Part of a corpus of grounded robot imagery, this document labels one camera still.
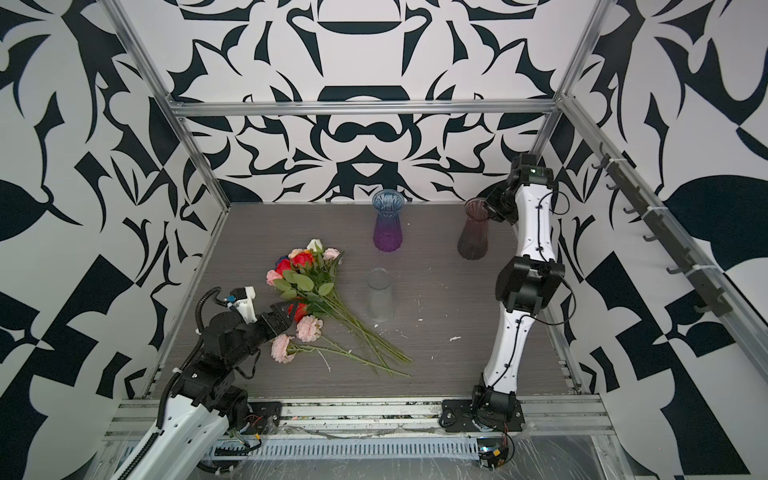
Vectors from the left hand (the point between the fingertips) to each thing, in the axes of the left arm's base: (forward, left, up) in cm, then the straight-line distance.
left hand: (288, 302), depth 78 cm
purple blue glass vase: (+26, -27, -1) cm, 37 cm away
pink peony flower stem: (-3, -3, -10) cm, 11 cm away
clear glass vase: (+2, -24, -2) cm, 24 cm away
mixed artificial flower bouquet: (0, -7, -14) cm, 16 cm away
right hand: (+25, -57, +7) cm, 63 cm away
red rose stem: (+2, -1, -11) cm, 11 cm away
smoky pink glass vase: (+28, -57, -13) cm, 65 cm away
